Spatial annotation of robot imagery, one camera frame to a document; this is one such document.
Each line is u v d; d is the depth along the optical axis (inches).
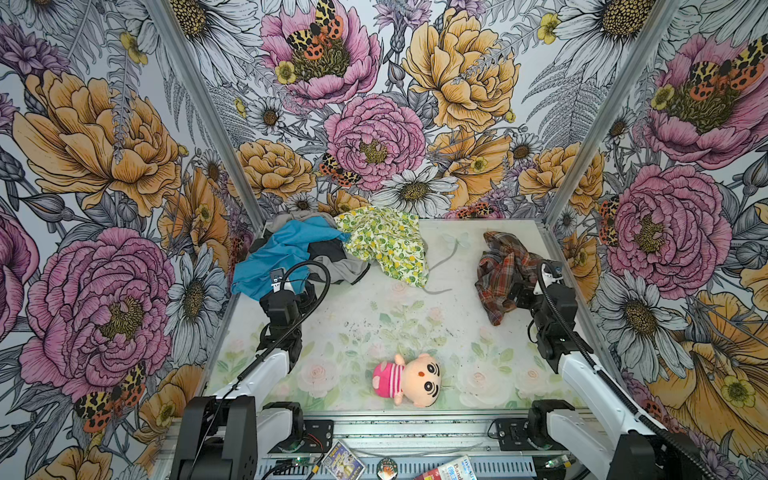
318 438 28.7
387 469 27.6
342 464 27.1
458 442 29.3
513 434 29.3
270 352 22.9
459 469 26.4
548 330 25.1
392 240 42.6
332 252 41.4
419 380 29.9
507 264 37.1
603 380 20.1
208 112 34.7
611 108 35.2
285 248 40.0
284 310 25.7
